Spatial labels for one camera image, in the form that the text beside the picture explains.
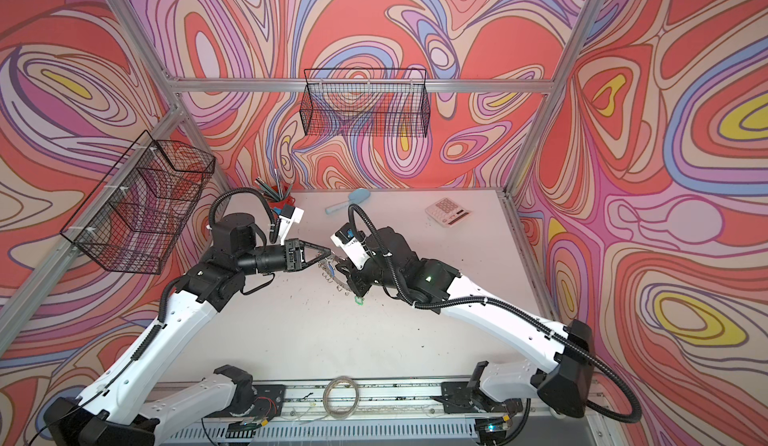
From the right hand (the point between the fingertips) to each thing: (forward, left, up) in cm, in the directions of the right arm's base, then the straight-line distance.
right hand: (346, 272), depth 68 cm
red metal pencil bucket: (+36, +24, -12) cm, 45 cm away
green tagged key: (-2, -2, -11) cm, 11 cm away
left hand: (+1, +2, +6) cm, 7 cm away
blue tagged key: (0, +3, +1) cm, 3 cm away
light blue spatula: (+49, +2, -25) cm, 55 cm away
